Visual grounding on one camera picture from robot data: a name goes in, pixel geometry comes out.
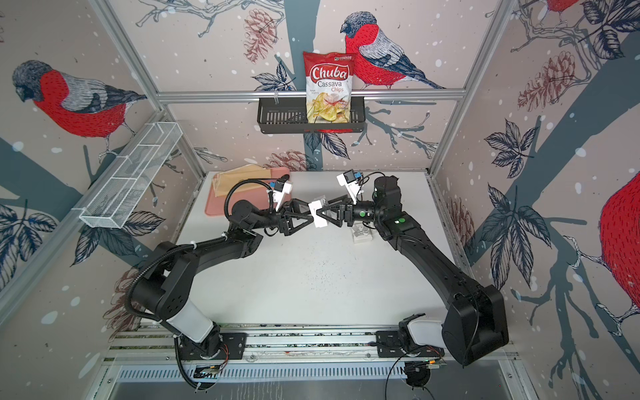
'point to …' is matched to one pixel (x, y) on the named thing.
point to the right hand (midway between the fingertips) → (321, 209)
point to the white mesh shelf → (116, 197)
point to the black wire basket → (291, 117)
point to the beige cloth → (223, 181)
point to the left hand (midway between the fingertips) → (316, 215)
